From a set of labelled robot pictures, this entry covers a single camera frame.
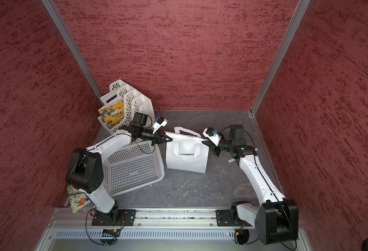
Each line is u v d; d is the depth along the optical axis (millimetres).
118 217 713
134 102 912
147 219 747
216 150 683
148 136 742
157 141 746
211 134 655
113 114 974
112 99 947
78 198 795
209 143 708
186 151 793
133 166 898
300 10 714
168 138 788
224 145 670
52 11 716
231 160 942
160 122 737
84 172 467
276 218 388
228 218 731
